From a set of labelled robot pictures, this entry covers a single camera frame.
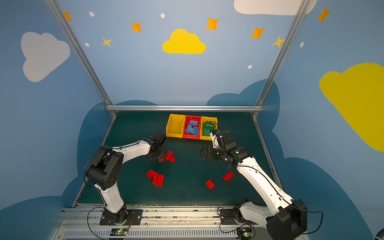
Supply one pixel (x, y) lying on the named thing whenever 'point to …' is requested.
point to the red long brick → (169, 153)
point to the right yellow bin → (204, 119)
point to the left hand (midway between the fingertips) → (162, 156)
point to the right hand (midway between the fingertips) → (209, 150)
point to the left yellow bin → (175, 126)
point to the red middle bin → (188, 135)
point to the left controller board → (119, 232)
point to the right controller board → (245, 233)
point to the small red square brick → (172, 159)
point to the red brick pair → (158, 179)
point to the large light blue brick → (194, 123)
